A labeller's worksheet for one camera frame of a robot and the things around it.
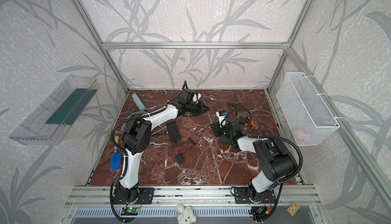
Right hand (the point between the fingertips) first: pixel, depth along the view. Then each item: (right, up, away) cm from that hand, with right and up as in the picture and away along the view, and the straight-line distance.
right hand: (213, 120), depth 93 cm
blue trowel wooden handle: (-57, -21, -7) cm, 61 cm away
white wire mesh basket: (+37, +5, -31) cm, 49 cm away
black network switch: (-25, -7, +3) cm, 27 cm away
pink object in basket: (+41, -4, -20) cm, 46 cm away
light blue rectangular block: (-53, +11, +14) cm, 56 cm away
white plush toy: (-13, -38, -28) cm, 49 cm away
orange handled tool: (+28, -5, +6) cm, 29 cm away
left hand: (-1, +9, -2) cm, 10 cm away
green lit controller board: (-41, -41, -22) cm, 62 cm away
